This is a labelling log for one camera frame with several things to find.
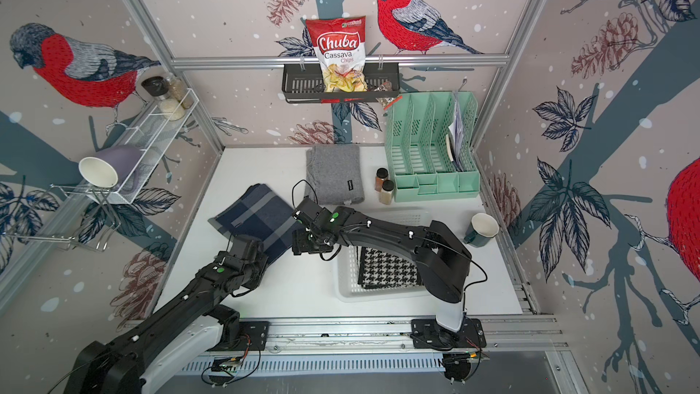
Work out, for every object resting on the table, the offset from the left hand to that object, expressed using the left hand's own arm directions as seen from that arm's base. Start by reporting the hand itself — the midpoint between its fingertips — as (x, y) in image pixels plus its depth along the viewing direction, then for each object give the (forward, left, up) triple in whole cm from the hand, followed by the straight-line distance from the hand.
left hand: (275, 253), depth 87 cm
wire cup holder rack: (-1, +36, +30) cm, 47 cm away
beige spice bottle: (+20, -37, +4) cm, 43 cm away
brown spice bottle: (+29, -36, +6) cm, 46 cm away
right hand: (-2, -10, +9) cm, 13 cm away
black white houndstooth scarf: (-6, -34, +3) cm, 35 cm away
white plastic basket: (+11, -48, +4) cm, 49 cm away
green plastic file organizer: (+51, -59, +2) cm, 78 cm away
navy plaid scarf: (+16, +9, -1) cm, 19 cm away
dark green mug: (+7, -68, +6) cm, 68 cm away
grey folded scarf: (+32, -17, +1) cm, 37 cm away
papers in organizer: (+34, -61, +21) cm, 73 cm away
